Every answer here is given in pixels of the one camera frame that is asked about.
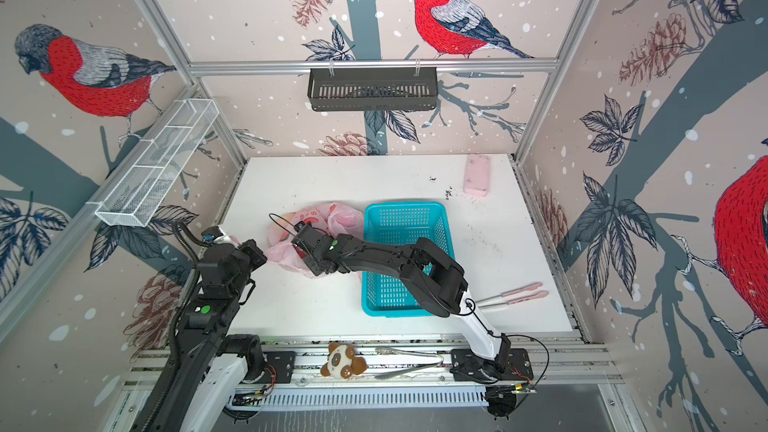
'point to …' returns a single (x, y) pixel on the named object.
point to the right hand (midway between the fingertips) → (316, 257)
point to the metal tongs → (411, 369)
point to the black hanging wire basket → (365, 89)
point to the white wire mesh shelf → (138, 188)
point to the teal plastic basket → (401, 224)
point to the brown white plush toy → (342, 362)
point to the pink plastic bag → (328, 219)
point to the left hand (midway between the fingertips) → (253, 239)
